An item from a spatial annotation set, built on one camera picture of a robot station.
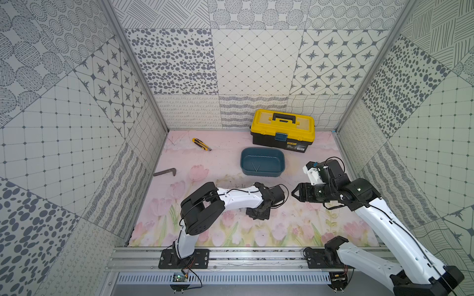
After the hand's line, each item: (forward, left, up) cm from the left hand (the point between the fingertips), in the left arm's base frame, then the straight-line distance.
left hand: (262, 214), depth 85 cm
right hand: (+1, -13, +19) cm, 23 cm away
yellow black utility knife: (+42, +37, +2) cm, 56 cm away
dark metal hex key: (+23, +49, +1) cm, 55 cm away
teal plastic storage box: (+31, -1, 0) cm, 31 cm away
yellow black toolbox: (+41, -12, +15) cm, 46 cm away
